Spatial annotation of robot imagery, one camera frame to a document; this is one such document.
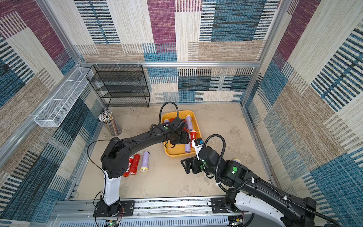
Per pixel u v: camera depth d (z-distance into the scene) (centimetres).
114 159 50
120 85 109
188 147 93
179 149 91
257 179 47
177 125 72
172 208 75
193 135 97
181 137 81
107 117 89
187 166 62
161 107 79
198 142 63
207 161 51
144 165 86
